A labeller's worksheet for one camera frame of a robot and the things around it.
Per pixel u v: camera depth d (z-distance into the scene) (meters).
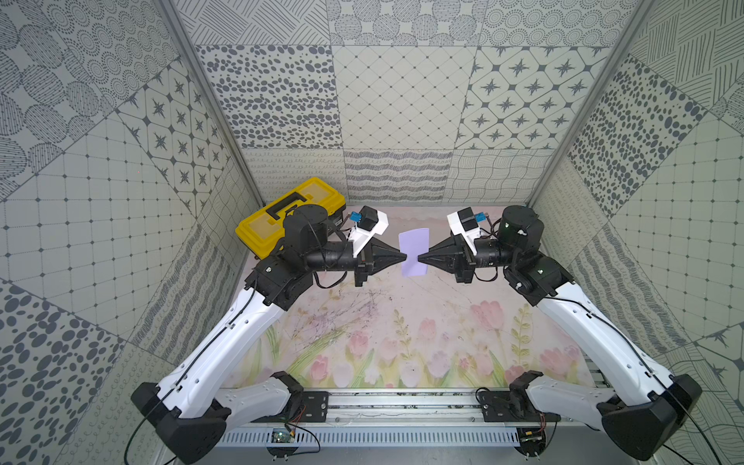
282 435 0.71
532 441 0.73
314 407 0.73
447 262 0.55
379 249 0.53
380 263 0.55
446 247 0.55
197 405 0.37
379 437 0.70
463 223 0.49
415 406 0.76
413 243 0.53
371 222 0.46
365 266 0.48
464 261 0.54
